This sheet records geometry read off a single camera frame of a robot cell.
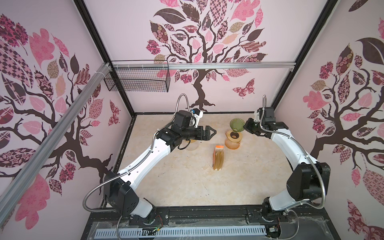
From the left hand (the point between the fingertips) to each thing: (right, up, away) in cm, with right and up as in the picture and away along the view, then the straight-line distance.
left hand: (209, 134), depth 73 cm
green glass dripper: (+18, +5, +16) cm, 25 cm away
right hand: (+22, +6, +14) cm, 27 cm away
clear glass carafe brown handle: (-8, -9, +24) cm, 27 cm away
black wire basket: (-55, +43, +49) cm, 85 cm away
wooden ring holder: (+18, -3, +22) cm, 29 cm away
